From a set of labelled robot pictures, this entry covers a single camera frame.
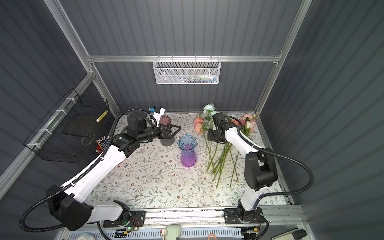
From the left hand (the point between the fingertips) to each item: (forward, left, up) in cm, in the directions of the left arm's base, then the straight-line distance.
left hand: (176, 127), depth 71 cm
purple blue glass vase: (0, -5, -14) cm, 15 cm away
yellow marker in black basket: (+13, +41, -4) cm, 44 cm away
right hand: (+7, -20, -20) cm, 29 cm away
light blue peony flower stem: (+24, -19, -10) cm, 32 cm away
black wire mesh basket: (+2, +52, -3) cm, 52 cm away
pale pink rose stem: (+29, -51, -25) cm, 64 cm away
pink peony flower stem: (+21, -14, -26) cm, 37 cm away
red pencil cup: (+5, +44, -17) cm, 48 cm away
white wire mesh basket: (+58, -6, -3) cm, 59 cm away
